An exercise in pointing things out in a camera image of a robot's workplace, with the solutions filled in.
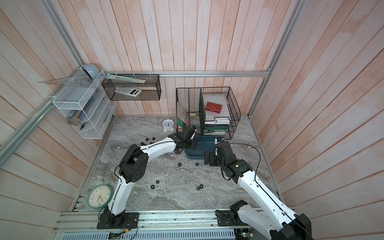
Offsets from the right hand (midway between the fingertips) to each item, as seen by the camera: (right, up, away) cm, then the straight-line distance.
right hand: (211, 153), depth 81 cm
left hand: (-10, +3, +17) cm, 20 cm away
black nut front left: (-34, -19, +3) cm, 39 cm away
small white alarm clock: (-29, +17, +30) cm, 44 cm away
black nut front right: (-7, -20, +3) cm, 22 cm away
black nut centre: (-19, -9, +12) cm, 24 cm away
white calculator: (-51, +39, +17) cm, 67 cm away
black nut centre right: (-7, -9, +12) cm, 17 cm away
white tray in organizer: (+7, +19, +13) cm, 24 cm away
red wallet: (+3, +28, +14) cm, 32 cm away
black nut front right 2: (-5, -19, +3) cm, 20 cm away
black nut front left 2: (-31, -17, +5) cm, 36 cm away
